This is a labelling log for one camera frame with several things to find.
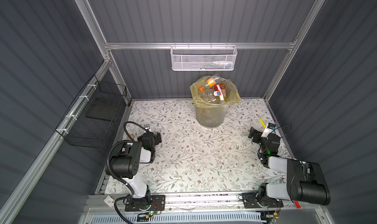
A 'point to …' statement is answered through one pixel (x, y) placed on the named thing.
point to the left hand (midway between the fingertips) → (149, 134)
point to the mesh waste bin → (211, 118)
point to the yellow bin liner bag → (232, 94)
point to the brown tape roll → (132, 136)
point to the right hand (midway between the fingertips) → (261, 130)
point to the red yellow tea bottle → (221, 88)
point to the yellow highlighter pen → (262, 123)
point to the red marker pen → (297, 204)
